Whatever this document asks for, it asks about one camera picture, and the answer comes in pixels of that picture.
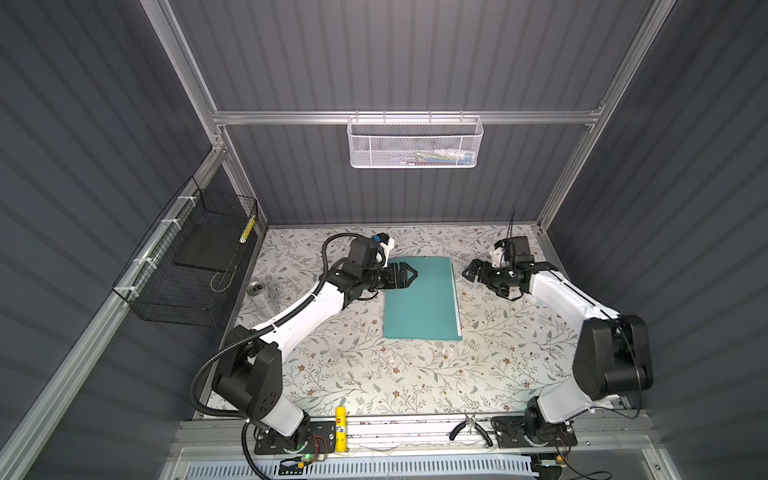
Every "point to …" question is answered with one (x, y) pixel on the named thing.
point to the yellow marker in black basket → (247, 229)
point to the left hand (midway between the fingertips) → (409, 274)
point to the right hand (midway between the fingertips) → (478, 279)
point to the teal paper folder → (426, 310)
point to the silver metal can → (257, 292)
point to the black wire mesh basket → (182, 272)
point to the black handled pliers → (472, 422)
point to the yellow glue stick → (341, 429)
